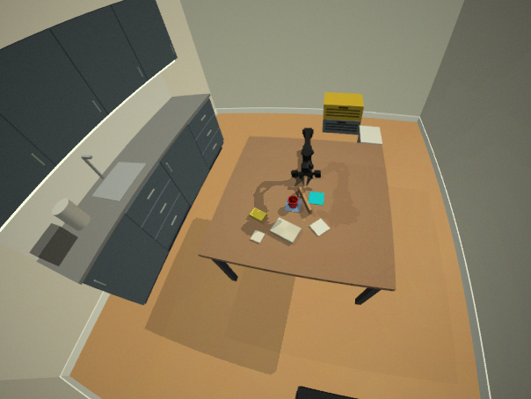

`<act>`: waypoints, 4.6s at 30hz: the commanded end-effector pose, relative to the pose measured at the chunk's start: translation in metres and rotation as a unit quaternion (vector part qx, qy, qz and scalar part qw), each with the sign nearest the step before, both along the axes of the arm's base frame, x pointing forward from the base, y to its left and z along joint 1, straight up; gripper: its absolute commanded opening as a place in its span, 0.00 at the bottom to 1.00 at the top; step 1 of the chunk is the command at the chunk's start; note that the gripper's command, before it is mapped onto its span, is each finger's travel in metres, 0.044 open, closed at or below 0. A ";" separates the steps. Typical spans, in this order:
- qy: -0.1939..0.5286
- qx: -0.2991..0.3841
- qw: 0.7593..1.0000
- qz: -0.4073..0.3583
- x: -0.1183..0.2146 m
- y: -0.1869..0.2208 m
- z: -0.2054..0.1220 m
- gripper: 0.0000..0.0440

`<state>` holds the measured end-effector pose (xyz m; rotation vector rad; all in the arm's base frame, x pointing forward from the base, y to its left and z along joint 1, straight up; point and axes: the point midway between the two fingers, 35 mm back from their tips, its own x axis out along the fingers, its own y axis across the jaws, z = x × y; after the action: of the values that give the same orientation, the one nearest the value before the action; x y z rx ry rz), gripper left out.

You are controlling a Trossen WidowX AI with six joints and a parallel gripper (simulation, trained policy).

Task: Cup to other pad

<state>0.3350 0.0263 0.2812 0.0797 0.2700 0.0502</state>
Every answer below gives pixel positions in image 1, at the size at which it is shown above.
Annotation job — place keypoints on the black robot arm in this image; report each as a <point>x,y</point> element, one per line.
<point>307,150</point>

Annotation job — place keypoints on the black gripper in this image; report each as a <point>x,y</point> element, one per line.
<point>296,174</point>

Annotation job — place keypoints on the yellow rectangular block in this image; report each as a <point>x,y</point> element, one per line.
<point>258,214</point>

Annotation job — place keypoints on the beige flat square pad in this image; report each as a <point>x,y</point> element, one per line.
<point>319,227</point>

